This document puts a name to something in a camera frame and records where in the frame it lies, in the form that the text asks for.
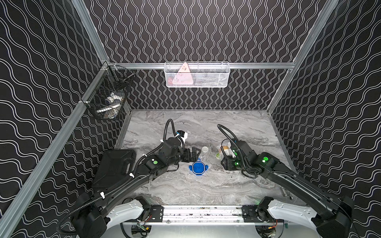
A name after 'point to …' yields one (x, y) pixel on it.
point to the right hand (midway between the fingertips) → (226, 161)
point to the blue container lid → (198, 168)
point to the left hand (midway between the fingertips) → (194, 148)
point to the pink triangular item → (183, 76)
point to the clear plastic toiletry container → (205, 155)
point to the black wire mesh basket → (113, 78)
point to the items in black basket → (110, 110)
